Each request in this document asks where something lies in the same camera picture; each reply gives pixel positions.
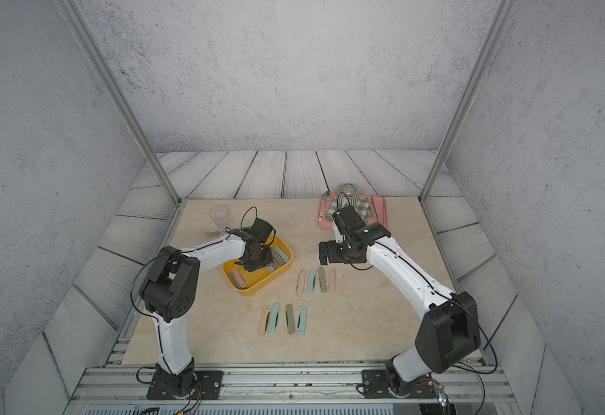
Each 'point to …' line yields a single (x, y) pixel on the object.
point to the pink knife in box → (238, 277)
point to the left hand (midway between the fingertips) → (272, 264)
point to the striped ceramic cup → (347, 195)
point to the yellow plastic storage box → (257, 278)
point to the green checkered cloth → (363, 207)
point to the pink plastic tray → (329, 225)
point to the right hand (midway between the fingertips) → (334, 255)
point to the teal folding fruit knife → (273, 322)
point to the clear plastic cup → (220, 214)
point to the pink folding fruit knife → (301, 281)
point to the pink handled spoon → (326, 198)
